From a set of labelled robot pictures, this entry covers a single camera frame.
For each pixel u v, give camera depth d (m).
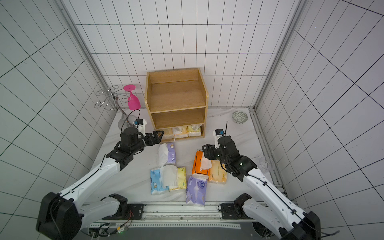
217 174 0.81
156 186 0.77
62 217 0.38
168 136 0.93
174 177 0.78
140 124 0.71
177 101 0.81
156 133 0.72
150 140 0.70
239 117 1.11
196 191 0.75
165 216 0.73
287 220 0.39
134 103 1.01
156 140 0.71
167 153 0.86
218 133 0.67
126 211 0.70
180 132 0.97
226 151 0.56
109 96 0.98
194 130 0.98
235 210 0.66
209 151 0.66
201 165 0.81
